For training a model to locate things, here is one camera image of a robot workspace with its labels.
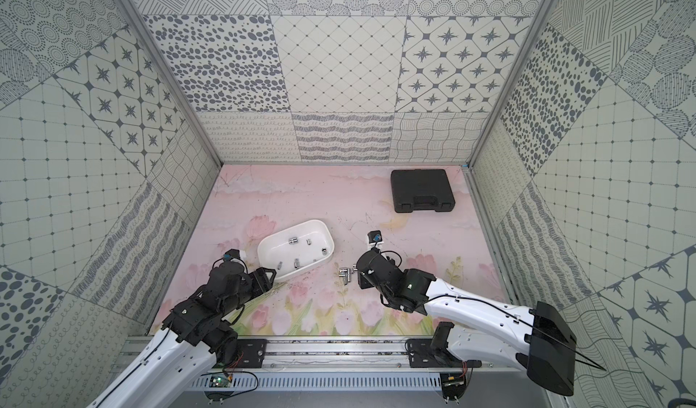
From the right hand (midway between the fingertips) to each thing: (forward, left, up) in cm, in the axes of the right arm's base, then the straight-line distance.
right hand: (366, 265), depth 79 cm
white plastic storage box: (+11, +25, -11) cm, 29 cm away
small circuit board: (-28, +40, -13) cm, 51 cm away
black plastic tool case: (+38, -23, -10) cm, 46 cm away
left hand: (-2, +29, 0) cm, 29 cm away
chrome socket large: (+13, +26, -9) cm, 31 cm away
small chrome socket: (+9, +15, -10) cm, 20 cm away
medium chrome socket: (+5, +24, -10) cm, 26 cm away
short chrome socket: (+13, +21, -10) cm, 27 cm away
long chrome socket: (+4, +30, -10) cm, 32 cm away
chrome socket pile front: (+2, +7, -11) cm, 13 cm away
